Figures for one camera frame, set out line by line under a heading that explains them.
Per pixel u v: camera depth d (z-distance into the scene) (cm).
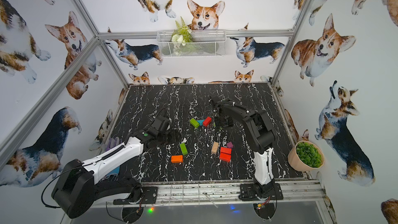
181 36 82
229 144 88
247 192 73
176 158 84
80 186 40
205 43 100
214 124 90
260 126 58
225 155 84
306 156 73
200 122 98
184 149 86
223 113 70
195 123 98
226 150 86
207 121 98
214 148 86
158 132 65
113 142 90
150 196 74
